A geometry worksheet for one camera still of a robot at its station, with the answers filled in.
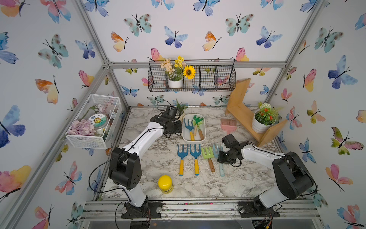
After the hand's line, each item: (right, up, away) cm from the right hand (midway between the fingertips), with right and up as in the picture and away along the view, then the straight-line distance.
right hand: (220, 159), depth 90 cm
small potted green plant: (-26, +34, +17) cm, 46 cm away
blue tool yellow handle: (-24, +2, +3) cm, 25 cm away
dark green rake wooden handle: (-13, +25, +17) cm, 33 cm away
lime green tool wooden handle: (-12, +21, +18) cm, 31 cm away
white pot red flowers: (+24, +26, -7) cm, 36 cm away
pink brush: (+11, +21, +20) cm, 31 cm away
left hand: (-25, +20, -2) cm, 32 cm away
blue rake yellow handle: (-19, +19, +17) cm, 32 cm away
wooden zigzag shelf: (+21, +28, +18) cm, 40 cm away
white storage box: (-10, +19, +15) cm, 26 cm away
